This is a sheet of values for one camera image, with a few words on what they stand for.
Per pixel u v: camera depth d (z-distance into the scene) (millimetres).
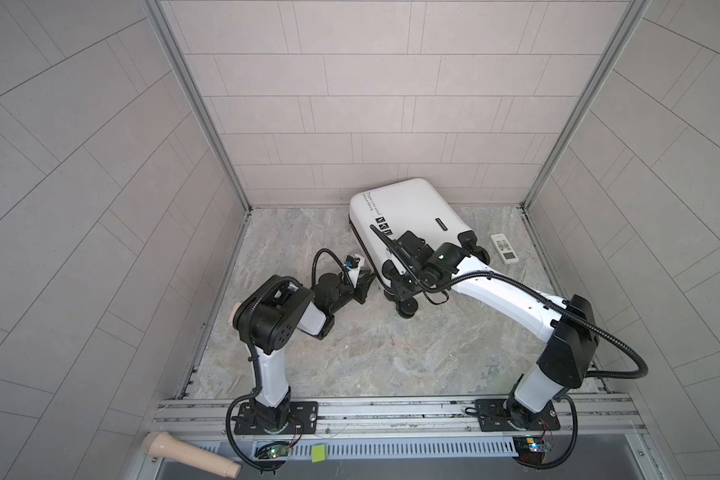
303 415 712
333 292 725
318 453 655
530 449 679
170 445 652
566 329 420
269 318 489
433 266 549
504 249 1020
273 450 643
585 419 733
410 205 914
